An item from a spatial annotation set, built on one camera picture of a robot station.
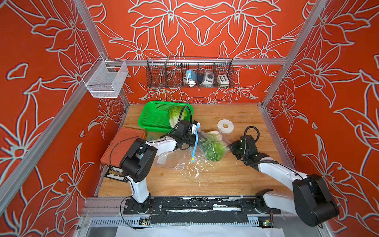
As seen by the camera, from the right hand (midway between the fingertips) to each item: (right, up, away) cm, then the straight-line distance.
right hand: (225, 143), depth 88 cm
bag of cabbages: (-14, +6, -8) cm, 18 cm away
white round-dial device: (-10, +40, +2) cm, 42 cm away
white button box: (0, +40, +5) cm, 40 cm away
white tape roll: (+5, +10, +18) cm, 21 cm away
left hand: (-11, +3, -3) cm, 12 cm away
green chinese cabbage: (-9, -2, -10) cm, 14 cm away
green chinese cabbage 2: (-6, +5, -1) cm, 8 cm away
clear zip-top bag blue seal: (-28, -10, +2) cm, 30 cm away
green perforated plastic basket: (-49, +17, +24) cm, 57 cm away
